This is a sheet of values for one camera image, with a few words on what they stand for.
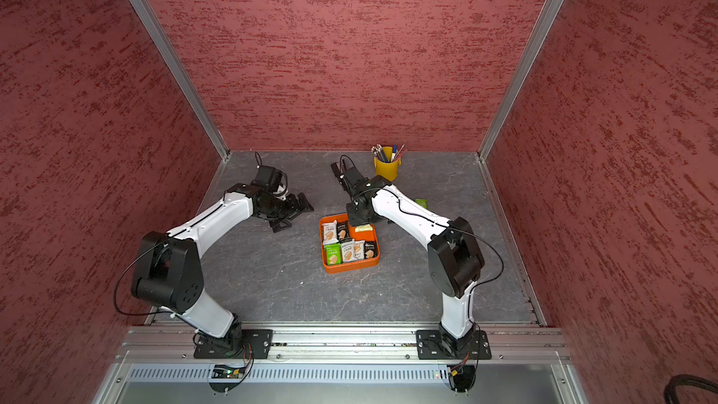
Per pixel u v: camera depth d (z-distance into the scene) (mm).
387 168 1071
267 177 724
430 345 739
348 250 897
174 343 761
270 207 726
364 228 845
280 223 825
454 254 484
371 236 960
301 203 819
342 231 947
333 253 882
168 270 455
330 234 921
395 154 1065
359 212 741
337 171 1134
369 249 903
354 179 697
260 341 741
